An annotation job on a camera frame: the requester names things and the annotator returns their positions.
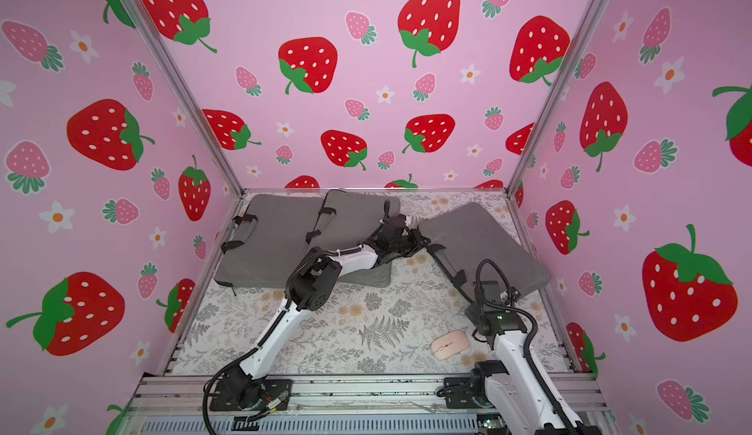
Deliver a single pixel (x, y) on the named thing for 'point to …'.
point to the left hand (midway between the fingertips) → (436, 241)
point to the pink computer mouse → (449, 344)
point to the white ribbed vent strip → (316, 425)
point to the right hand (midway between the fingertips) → (476, 311)
